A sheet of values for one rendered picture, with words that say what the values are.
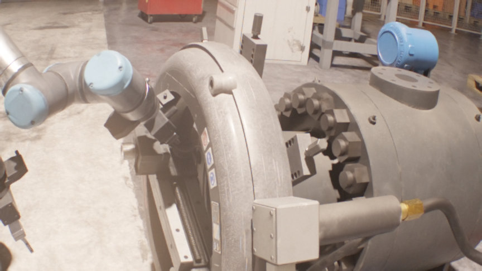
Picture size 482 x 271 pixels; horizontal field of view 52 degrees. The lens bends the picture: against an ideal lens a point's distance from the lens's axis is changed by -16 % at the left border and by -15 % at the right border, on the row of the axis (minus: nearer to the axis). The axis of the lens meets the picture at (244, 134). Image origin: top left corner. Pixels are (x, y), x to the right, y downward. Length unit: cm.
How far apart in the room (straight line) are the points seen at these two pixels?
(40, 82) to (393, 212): 71
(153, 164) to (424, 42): 92
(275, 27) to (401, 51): 353
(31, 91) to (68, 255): 127
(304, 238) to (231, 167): 20
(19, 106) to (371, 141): 77
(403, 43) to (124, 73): 93
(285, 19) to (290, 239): 434
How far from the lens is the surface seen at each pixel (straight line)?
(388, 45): 176
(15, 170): 114
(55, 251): 222
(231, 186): 103
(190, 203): 140
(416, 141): 138
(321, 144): 99
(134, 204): 258
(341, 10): 882
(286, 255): 94
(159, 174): 141
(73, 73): 113
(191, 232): 135
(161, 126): 121
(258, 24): 122
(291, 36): 525
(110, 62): 108
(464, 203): 149
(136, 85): 111
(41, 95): 103
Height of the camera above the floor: 126
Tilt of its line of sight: 21 degrees down
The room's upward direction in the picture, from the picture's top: 7 degrees clockwise
